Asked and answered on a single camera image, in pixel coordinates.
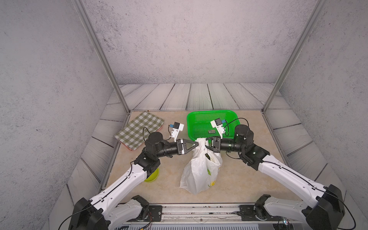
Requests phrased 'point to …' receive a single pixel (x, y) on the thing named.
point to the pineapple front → (207, 155)
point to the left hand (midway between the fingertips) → (198, 147)
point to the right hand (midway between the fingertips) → (200, 145)
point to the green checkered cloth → (134, 134)
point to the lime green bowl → (153, 177)
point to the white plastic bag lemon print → (203, 170)
